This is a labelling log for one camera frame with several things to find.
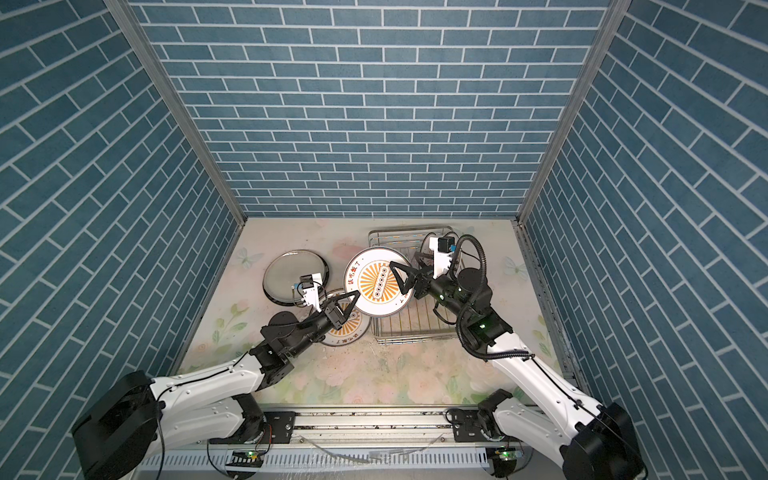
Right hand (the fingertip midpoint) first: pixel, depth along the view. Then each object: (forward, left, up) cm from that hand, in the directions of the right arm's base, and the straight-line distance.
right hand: (400, 257), depth 70 cm
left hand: (-7, +9, -8) cm, 14 cm away
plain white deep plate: (+12, +41, -27) cm, 51 cm away
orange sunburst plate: (-1, +8, -5) cm, 9 cm away
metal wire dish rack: (-1, -7, -29) cm, 30 cm away
